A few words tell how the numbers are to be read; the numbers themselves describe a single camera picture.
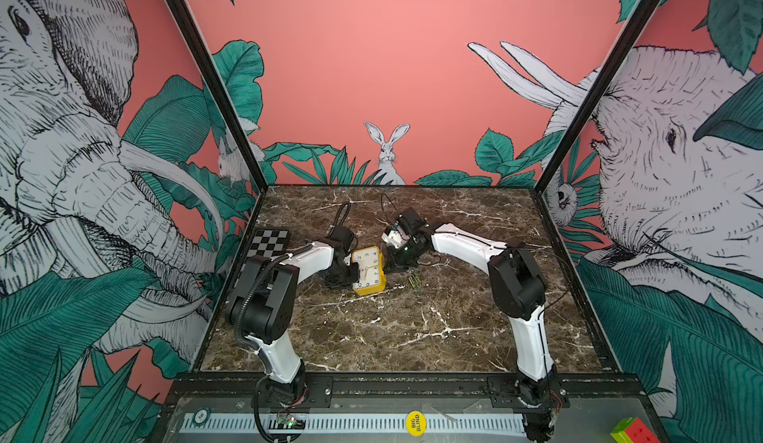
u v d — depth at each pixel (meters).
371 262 0.94
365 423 0.70
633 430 0.67
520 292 0.54
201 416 0.70
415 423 0.70
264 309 0.48
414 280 0.93
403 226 0.80
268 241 0.99
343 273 0.81
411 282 0.93
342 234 0.80
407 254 0.80
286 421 0.70
